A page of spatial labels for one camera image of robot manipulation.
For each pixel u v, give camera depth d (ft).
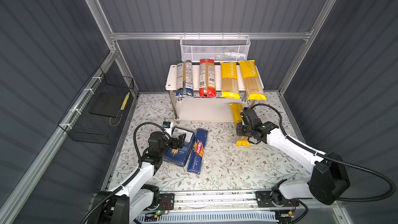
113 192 1.41
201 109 3.38
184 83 2.42
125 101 2.57
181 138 2.53
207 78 2.47
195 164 2.70
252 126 2.11
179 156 2.70
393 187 1.24
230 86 2.41
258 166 2.78
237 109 3.05
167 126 2.40
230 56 3.00
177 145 2.52
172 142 2.47
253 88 2.34
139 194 1.94
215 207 2.40
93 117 2.36
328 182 1.34
